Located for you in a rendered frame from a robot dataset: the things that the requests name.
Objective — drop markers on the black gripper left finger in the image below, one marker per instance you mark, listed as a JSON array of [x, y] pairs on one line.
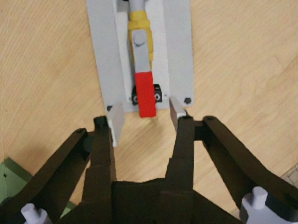
[[45, 197]]

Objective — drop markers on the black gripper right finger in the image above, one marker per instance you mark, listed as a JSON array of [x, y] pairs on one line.
[[267, 198]]

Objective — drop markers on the ball valve with red handle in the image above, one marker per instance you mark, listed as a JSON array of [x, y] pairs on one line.
[[143, 46]]

